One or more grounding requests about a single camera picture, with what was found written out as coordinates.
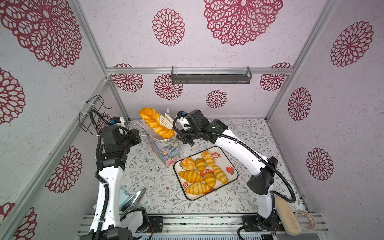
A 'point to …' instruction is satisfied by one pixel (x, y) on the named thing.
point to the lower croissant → (198, 188)
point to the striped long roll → (219, 174)
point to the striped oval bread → (210, 179)
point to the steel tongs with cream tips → (166, 120)
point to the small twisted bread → (209, 160)
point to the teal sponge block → (123, 198)
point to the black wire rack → (93, 107)
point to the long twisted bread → (153, 119)
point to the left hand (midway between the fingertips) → (138, 133)
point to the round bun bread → (188, 163)
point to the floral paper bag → (167, 149)
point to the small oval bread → (200, 164)
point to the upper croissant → (191, 176)
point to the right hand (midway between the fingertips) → (178, 132)
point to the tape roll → (300, 224)
